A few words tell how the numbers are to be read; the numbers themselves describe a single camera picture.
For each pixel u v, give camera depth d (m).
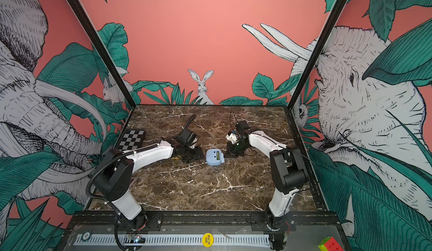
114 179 0.46
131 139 0.98
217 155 0.93
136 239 0.70
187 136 0.73
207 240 0.70
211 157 0.92
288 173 0.48
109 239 0.70
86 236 0.70
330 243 0.66
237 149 0.79
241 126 0.77
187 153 0.76
